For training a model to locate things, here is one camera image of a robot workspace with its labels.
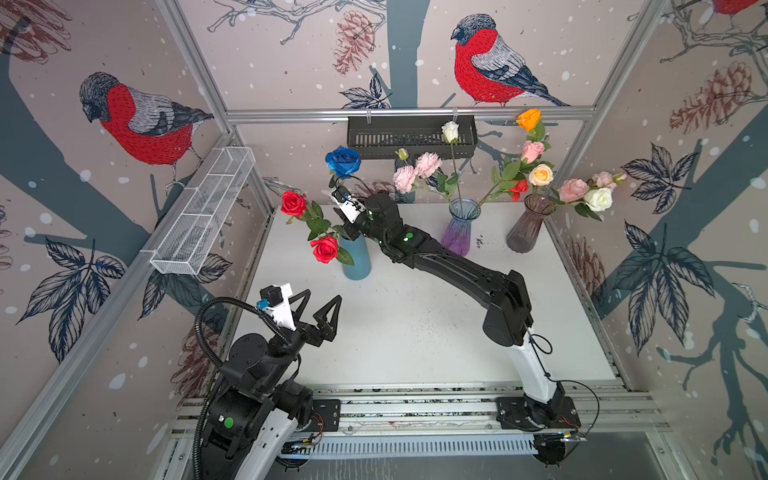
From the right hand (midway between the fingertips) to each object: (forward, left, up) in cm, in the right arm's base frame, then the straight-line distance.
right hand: (336, 208), depth 79 cm
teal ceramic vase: (-6, -6, -12) cm, 15 cm away
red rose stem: (+10, -49, -1) cm, 50 cm away
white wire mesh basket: (-14, +34, +2) cm, 37 cm away
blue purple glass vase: (+8, -36, -20) cm, 42 cm away
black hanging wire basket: (+40, -9, -2) cm, 41 cm away
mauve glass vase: (+13, -60, -22) cm, 65 cm away
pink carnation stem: (+8, -66, 0) cm, 66 cm away
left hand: (-27, -2, 0) cm, 27 cm away
